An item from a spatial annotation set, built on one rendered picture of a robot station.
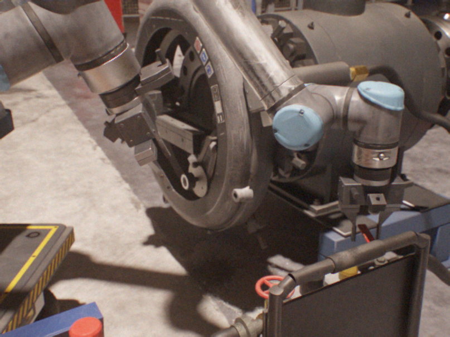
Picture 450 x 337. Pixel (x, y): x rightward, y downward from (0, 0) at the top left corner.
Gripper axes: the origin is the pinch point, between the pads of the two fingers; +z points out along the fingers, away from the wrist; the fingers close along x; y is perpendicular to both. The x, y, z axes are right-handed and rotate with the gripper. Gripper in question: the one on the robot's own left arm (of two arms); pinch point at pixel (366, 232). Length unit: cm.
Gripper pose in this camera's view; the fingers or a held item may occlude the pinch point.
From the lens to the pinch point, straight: 126.9
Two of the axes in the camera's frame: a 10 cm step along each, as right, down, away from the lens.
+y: 0.5, 3.8, -9.2
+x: 10.0, -0.2, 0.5
